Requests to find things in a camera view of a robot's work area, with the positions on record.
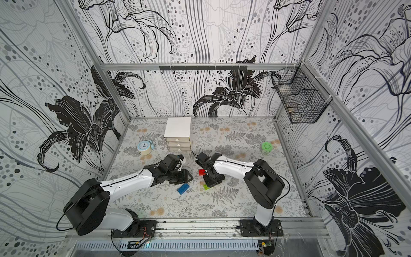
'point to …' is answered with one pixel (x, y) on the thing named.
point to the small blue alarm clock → (145, 147)
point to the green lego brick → (205, 187)
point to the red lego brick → (202, 172)
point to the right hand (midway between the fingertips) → (214, 182)
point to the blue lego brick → (183, 188)
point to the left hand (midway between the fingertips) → (192, 182)
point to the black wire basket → (303, 98)
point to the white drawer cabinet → (177, 134)
